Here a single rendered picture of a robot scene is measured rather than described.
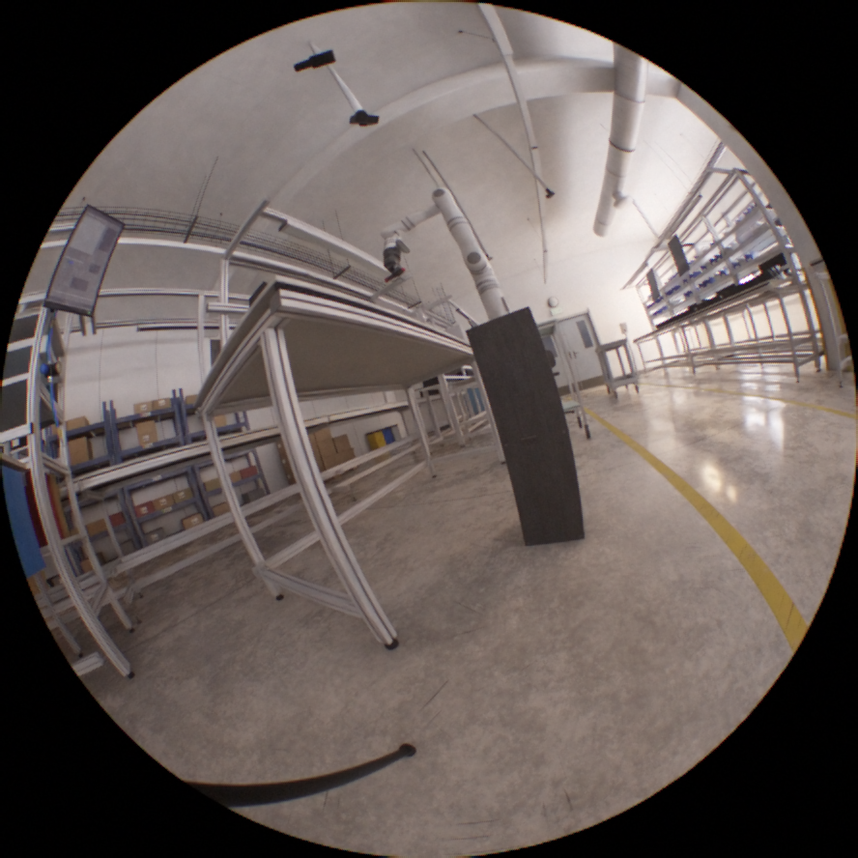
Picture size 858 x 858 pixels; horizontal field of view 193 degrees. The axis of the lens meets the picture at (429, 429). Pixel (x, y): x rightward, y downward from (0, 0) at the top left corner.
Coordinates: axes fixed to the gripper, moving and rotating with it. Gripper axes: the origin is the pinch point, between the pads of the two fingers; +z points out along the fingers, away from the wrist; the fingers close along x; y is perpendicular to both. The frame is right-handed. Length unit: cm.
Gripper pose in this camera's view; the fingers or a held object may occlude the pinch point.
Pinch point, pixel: (397, 274)
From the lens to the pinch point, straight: 106.8
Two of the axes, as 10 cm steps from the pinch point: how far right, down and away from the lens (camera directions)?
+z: 1.1, 9.6, -2.7
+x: -5.3, -1.7, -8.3
